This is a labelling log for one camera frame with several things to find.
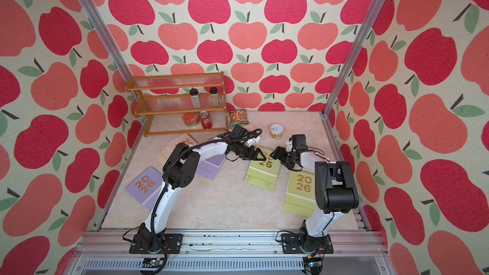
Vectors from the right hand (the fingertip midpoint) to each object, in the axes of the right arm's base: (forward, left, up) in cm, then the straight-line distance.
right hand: (276, 160), depth 97 cm
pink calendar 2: (+6, +15, +18) cm, 24 cm away
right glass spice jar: (+23, +35, +21) cm, 47 cm away
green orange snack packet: (+28, +23, +1) cm, 36 cm away
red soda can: (+18, +40, +9) cm, 45 cm away
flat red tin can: (+22, +52, +3) cm, 56 cm away
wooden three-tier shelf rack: (+33, +61, +5) cm, 70 cm away
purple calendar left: (-21, +61, 0) cm, 65 cm away
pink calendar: (+9, +51, 0) cm, 52 cm away
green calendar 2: (-17, -11, -2) cm, 21 cm away
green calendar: (-8, +6, -1) cm, 10 cm away
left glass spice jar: (+21, +45, +21) cm, 54 cm away
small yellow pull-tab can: (+17, 0, +4) cm, 17 cm away
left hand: (-3, +7, +1) cm, 8 cm away
